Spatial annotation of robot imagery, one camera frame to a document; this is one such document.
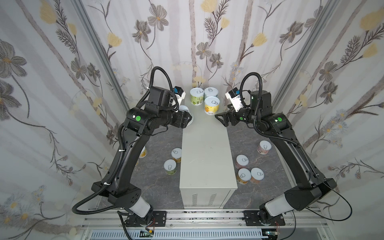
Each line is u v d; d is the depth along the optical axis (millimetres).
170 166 866
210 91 768
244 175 838
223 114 590
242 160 898
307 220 730
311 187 401
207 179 530
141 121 395
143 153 940
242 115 575
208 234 704
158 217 755
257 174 839
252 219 733
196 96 750
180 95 547
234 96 565
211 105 703
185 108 621
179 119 548
